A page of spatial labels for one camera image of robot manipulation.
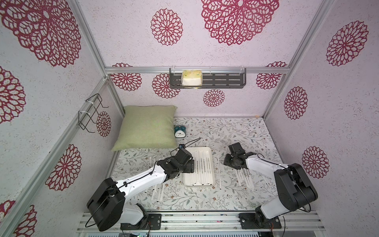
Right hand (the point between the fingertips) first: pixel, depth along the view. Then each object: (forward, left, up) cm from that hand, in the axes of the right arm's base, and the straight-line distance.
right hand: (224, 159), depth 94 cm
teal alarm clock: (+19, +30, +5) cm, 36 cm away
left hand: (-7, +23, +7) cm, 26 cm away
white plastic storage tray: (-10, +13, -2) cm, 17 cm away
